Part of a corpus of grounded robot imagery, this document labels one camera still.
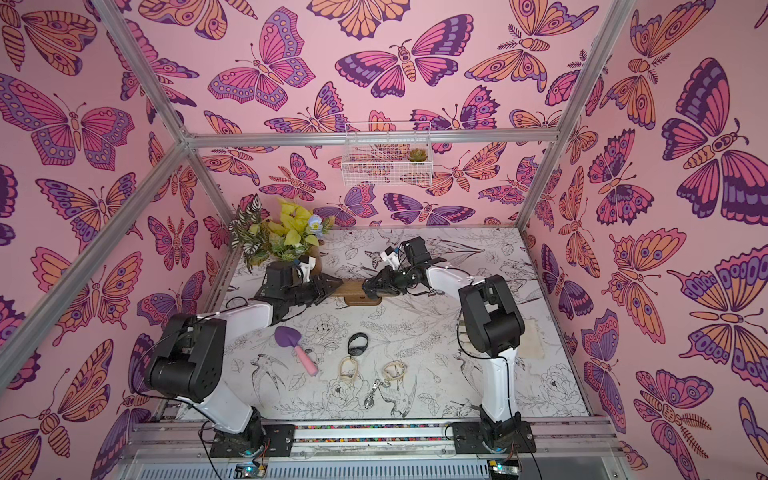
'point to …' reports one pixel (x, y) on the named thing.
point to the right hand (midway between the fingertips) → (374, 285)
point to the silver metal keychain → (369, 400)
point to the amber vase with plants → (288, 234)
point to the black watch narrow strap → (356, 351)
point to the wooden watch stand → (354, 293)
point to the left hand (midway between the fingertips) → (342, 283)
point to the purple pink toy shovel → (286, 336)
